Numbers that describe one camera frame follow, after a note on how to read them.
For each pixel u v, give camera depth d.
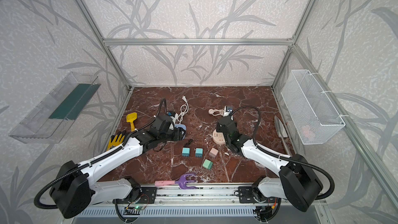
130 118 1.01
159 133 0.63
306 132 0.73
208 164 0.82
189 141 0.91
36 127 0.60
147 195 0.73
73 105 0.63
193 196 0.75
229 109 0.72
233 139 0.64
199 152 0.87
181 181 0.77
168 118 0.69
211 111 1.04
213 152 0.85
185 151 0.86
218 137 0.91
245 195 0.74
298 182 0.41
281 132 0.93
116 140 0.90
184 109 1.06
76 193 0.39
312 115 0.63
